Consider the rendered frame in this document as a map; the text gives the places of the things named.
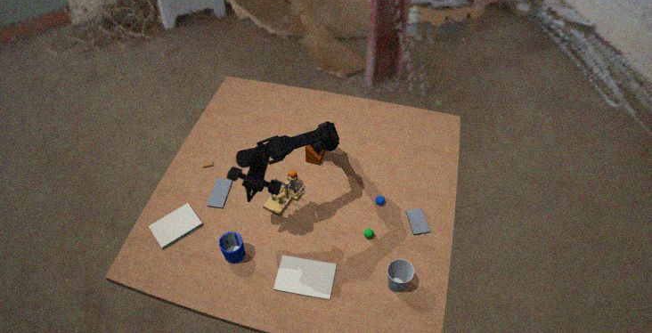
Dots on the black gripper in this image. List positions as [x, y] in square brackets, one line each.
[273, 186]

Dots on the blue cup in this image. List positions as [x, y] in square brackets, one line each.
[232, 247]

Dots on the green ball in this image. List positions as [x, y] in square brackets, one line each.
[368, 233]

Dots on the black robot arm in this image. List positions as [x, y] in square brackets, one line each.
[324, 137]

